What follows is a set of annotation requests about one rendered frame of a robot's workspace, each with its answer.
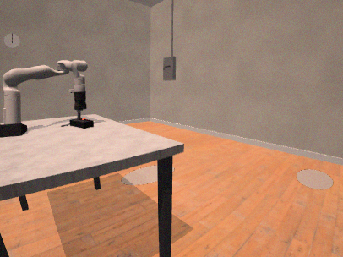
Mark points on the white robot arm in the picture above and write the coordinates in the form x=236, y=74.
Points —
x=12, y=97

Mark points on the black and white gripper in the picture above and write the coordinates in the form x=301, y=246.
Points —
x=79, y=97

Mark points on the black power strip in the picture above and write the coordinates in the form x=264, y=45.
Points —
x=81, y=123

